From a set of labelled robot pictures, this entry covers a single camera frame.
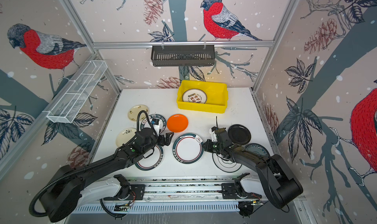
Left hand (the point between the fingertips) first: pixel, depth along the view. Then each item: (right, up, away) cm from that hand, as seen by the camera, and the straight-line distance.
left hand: (169, 129), depth 83 cm
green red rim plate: (+10, -13, +5) cm, 17 cm away
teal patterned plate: (+53, -13, +5) cm, 55 cm away
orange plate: (+3, +1, +18) cm, 18 cm away
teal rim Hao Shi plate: (-15, +3, +3) cm, 15 cm away
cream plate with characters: (-31, +8, +24) cm, 40 cm away
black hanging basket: (-6, +51, +24) cm, 56 cm away
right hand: (+19, -10, +4) cm, 22 cm away
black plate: (+44, -5, +11) cm, 46 cm away
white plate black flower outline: (+33, -20, -1) cm, 38 cm away
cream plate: (-32, -6, +12) cm, 35 cm away
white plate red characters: (+15, +21, +34) cm, 43 cm away
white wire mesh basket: (-49, +14, -12) cm, 52 cm away
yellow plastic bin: (+33, +23, +34) cm, 53 cm away
